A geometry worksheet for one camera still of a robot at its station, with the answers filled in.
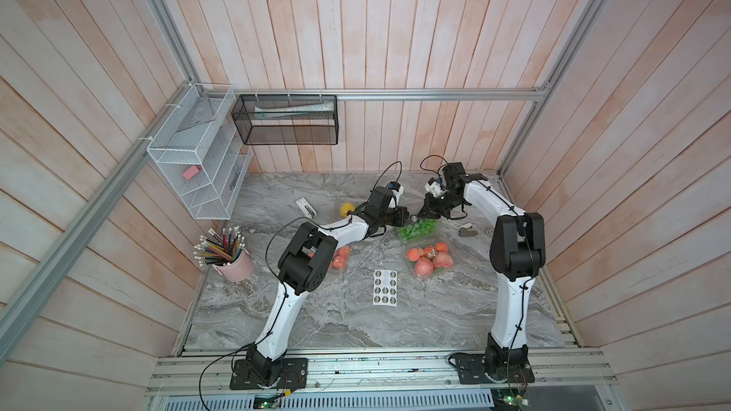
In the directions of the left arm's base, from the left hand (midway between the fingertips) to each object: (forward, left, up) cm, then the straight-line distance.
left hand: (409, 216), depth 99 cm
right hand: (+1, -3, +1) cm, 3 cm away
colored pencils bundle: (-16, +60, +4) cm, 63 cm away
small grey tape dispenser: (-3, -21, -5) cm, 22 cm away
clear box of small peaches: (-15, +23, -2) cm, 28 cm away
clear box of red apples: (-15, -6, -3) cm, 16 cm away
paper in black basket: (+21, +46, +28) cm, 58 cm away
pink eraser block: (0, +67, +21) cm, 71 cm away
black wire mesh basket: (+30, +44, +19) cm, 57 cm away
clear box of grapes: (-5, -3, -1) cm, 6 cm away
